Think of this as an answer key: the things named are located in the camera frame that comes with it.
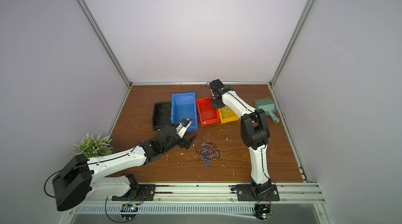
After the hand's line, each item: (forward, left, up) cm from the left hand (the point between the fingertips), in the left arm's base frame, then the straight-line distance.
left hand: (191, 130), depth 81 cm
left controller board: (-35, +28, -17) cm, 48 cm away
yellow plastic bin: (+15, -25, -10) cm, 31 cm away
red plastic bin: (+20, -8, -14) cm, 26 cm away
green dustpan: (+25, -51, -12) cm, 58 cm away
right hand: (+23, -16, -2) cm, 28 cm away
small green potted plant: (-12, +46, +4) cm, 47 cm away
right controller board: (-33, -34, -13) cm, 50 cm away
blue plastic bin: (+24, +8, -11) cm, 28 cm away
